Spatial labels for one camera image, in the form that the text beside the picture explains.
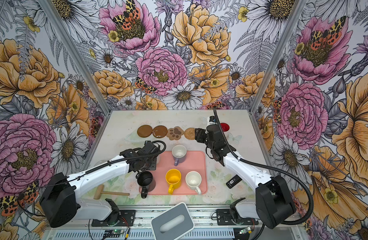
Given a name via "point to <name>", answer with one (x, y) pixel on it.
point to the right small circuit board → (247, 230)
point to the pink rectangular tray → (195, 161)
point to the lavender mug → (178, 153)
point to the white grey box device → (173, 223)
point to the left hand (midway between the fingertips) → (149, 167)
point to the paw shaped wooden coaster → (175, 133)
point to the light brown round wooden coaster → (144, 131)
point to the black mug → (146, 183)
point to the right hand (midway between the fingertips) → (199, 134)
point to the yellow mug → (173, 177)
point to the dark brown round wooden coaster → (160, 131)
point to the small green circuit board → (114, 233)
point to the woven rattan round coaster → (189, 133)
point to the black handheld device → (233, 181)
